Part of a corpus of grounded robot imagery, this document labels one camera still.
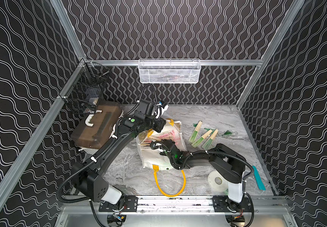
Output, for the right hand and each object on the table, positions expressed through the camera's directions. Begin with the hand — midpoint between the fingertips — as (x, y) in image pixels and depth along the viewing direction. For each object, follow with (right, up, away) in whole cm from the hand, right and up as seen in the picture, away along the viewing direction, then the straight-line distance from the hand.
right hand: (164, 138), depth 92 cm
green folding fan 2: (+23, +3, +12) cm, 26 cm away
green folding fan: (+22, -5, +6) cm, 23 cm away
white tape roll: (+31, -24, -10) cm, 40 cm away
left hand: (0, +12, -16) cm, 20 cm away
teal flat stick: (+56, -26, -11) cm, 63 cm away
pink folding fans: (+4, +2, +5) cm, 7 cm away
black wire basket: (-52, +31, 0) cm, 60 cm away
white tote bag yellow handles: (-3, -12, -6) cm, 14 cm away
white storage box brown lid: (-41, +6, -6) cm, 42 cm away
